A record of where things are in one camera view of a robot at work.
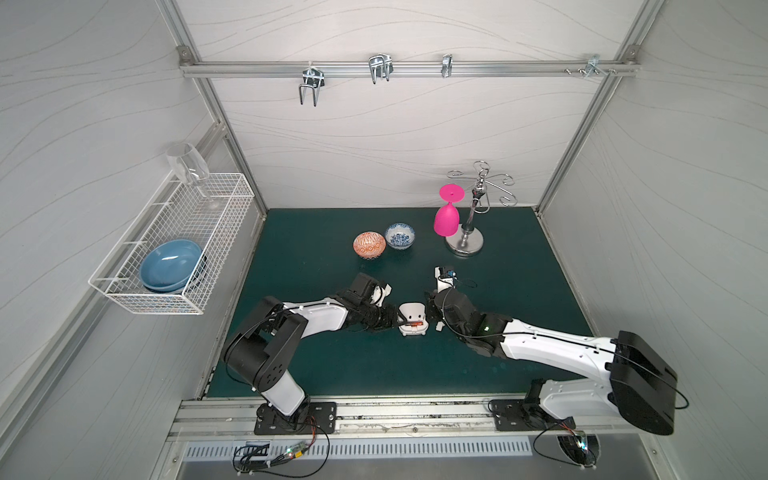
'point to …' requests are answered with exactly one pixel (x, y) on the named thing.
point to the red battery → (416, 323)
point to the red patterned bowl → (369, 245)
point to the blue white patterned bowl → (400, 236)
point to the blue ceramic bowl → (168, 265)
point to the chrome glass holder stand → (471, 242)
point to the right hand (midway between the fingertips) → (427, 292)
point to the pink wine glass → (446, 217)
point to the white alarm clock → (413, 312)
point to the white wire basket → (179, 211)
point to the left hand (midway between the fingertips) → (402, 325)
